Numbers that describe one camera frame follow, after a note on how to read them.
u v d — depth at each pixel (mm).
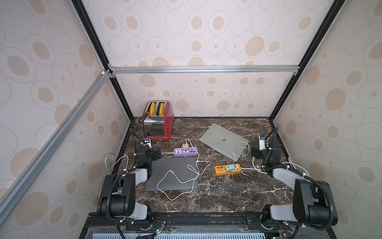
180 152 972
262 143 802
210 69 935
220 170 875
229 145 1031
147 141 793
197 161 970
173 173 877
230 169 864
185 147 947
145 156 702
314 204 426
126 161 947
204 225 731
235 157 970
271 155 689
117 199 437
